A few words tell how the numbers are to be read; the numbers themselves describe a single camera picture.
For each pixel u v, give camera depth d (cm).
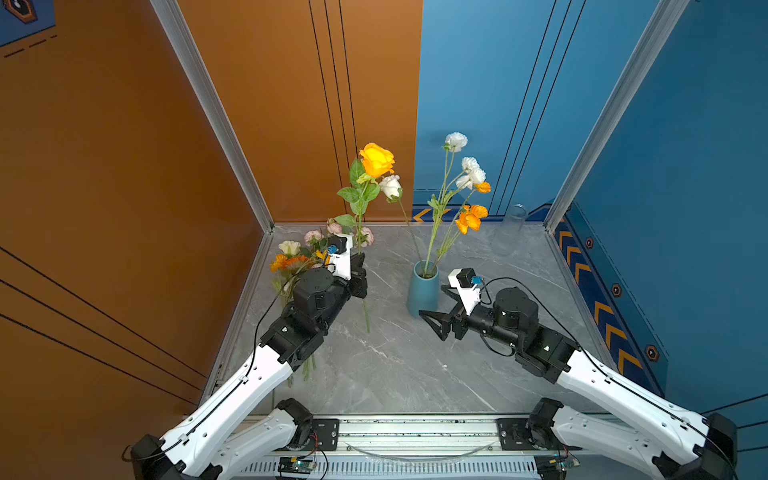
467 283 56
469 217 70
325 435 74
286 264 96
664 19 71
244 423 45
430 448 73
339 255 56
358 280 60
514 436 72
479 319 59
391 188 71
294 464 71
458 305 61
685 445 39
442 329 60
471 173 77
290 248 106
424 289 83
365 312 96
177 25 71
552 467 70
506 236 106
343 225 65
